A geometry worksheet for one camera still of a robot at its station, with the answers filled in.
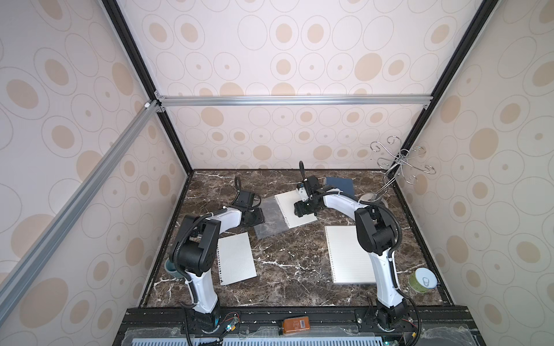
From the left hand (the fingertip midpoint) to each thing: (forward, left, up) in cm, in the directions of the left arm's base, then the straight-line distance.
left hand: (267, 216), depth 98 cm
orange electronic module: (-42, -12, +2) cm, 44 cm away
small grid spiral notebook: (+3, -5, -3) cm, 7 cm away
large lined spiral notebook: (-20, -35, -1) cm, 40 cm away
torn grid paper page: (-19, +12, -2) cm, 23 cm away
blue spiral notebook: (+23, -40, -3) cm, 46 cm away
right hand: (+6, -20, -3) cm, 21 cm away
